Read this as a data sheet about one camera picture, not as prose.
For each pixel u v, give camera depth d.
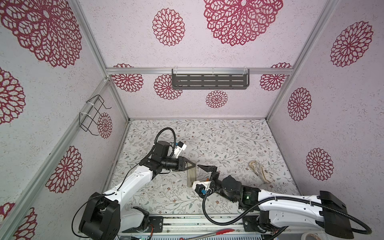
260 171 0.89
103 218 0.40
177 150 0.73
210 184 0.58
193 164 0.74
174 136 0.73
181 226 0.75
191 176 0.71
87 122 0.77
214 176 0.66
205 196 0.56
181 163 0.69
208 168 0.63
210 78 0.92
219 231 0.71
